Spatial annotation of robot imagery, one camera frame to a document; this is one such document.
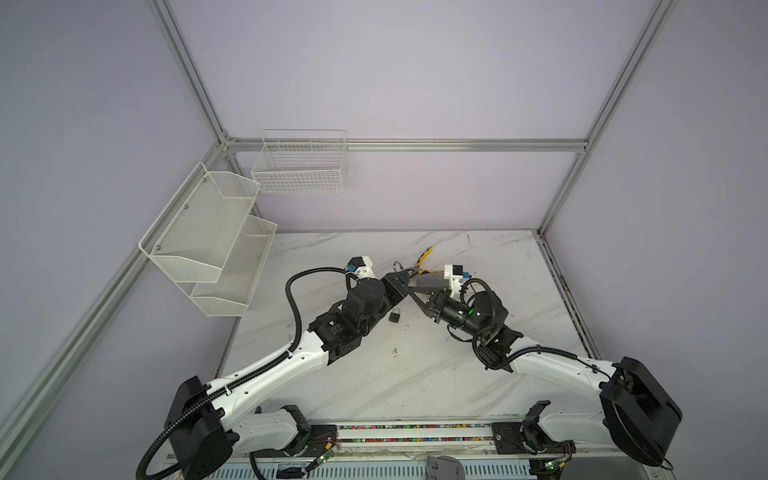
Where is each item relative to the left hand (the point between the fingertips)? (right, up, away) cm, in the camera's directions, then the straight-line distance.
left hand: (408, 278), depth 72 cm
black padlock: (-3, -14, +24) cm, 28 cm away
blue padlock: (-2, +1, -1) cm, 2 cm away
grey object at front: (+8, -45, -3) cm, 45 cm away
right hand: (-1, -4, -3) cm, 5 cm away
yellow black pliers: (+5, +1, +36) cm, 36 cm away
